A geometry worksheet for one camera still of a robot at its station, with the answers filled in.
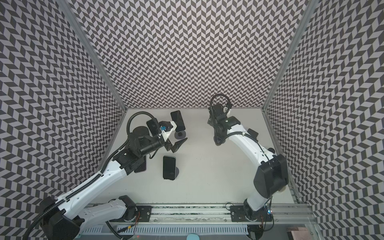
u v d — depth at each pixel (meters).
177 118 0.99
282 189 0.45
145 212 0.73
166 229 0.69
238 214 0.73
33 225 0.36
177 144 0.61
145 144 0.54
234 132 0.52
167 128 0.55
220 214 0.75
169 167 0.79
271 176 0.43
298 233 0.65
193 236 0.66
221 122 0.58
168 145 0.60
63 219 0.37
